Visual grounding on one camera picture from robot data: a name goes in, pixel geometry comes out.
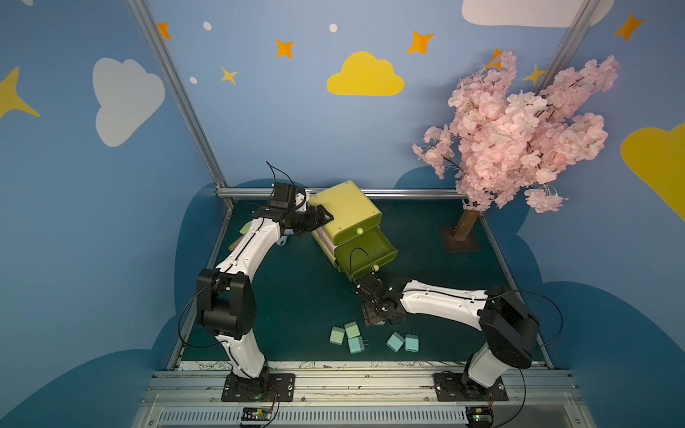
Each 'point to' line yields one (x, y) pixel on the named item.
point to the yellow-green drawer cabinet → (349, 205)
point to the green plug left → (337, 334)
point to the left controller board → (256, 414)
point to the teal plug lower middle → (357, 344)
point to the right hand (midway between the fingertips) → (378, 310)
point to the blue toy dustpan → (281, 242)
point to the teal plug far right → (411, 342)
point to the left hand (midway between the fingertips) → (324, 218)
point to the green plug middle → (351, 329)
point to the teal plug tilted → (395, 341)
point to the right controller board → (480, 416)
